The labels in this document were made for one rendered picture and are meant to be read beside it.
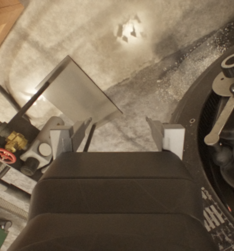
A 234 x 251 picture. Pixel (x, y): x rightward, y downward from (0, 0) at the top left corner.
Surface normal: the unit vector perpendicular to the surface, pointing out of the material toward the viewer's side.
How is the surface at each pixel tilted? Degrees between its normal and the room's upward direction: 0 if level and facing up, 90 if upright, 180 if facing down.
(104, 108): 0
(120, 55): 0
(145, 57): 0
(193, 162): 90
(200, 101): 90
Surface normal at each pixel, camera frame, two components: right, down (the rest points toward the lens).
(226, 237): -0.64, -0.63
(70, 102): -0.13, 0.65
